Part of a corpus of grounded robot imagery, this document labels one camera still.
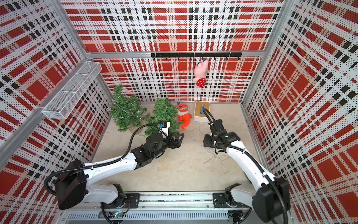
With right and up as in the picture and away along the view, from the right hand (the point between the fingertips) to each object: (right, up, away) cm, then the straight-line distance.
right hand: (209, 142), depth 81 cm
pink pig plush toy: (-5, +46, +11) cm, 48 cm away
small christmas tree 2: (-26, +18, -3) cm, 32 cm away
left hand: (-17, +5, -2) cm, 18 cm away
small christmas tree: (-50, +18, 0) cm, 53 cm away
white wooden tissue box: (-2, +19, +30) cm, 36 cm away
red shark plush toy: (-16, +17, +22) cm, 32 cm away
